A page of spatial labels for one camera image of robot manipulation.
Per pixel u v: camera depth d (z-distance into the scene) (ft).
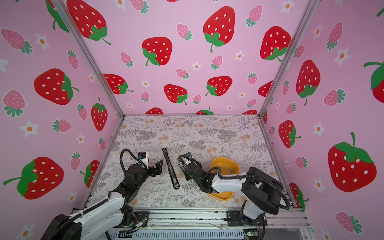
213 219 2.47
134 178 2.10
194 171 2.07
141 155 2.39
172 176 2.84
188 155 2.43
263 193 1.44
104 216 1.73
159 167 2.57
